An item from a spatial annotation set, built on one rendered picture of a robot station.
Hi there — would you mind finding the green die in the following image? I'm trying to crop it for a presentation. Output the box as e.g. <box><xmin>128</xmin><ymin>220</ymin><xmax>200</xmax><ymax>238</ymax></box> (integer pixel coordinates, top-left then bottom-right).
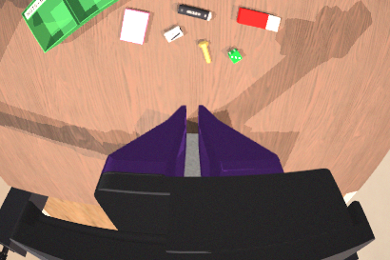
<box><xmin>228</xmin><ymin>49</ymin><xmax>242</xmax><ymax>63</ymax></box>

